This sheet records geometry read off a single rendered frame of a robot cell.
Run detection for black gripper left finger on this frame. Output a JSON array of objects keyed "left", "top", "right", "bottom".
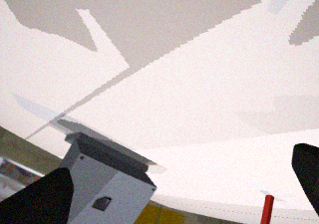
[{"left": 0, "top": 167, "right": 75, "bottom": 224}]

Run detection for red peg with white band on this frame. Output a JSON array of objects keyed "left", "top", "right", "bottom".
[{"left": 260, "top": 195, "right": 275, "bottom": 224}]

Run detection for grey sloped panel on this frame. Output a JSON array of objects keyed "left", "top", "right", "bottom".
[{"left": 57, "top": 132, "right": 158, "bottom": 224}]

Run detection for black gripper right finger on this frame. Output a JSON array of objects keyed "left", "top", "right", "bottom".
[{"left": 291, "top": 143, "right": 319, "bottom": 216}]

